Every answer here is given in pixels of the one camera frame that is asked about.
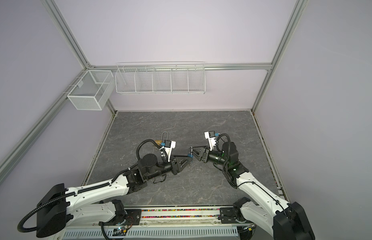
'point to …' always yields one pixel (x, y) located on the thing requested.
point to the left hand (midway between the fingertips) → (190, 162)
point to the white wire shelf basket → (164, 77)
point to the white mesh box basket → (92, 91)
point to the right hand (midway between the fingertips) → (190, 151)
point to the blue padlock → (190, 155)
